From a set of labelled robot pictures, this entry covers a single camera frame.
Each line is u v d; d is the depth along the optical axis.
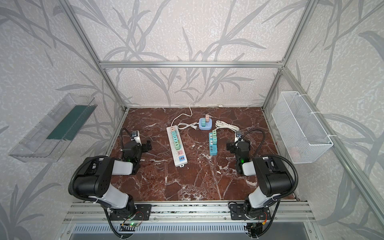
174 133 0.96
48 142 0.64
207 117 1.05
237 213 0.73
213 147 0.95
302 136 0.62
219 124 1.08
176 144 0.91
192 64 0.94
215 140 0.93
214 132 0.96
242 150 0.71
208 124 1.06
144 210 0.74
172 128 0.99
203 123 1.04
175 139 0.94
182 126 1.08
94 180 0.45
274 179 0.46
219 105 1.23
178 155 0.91
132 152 0.72
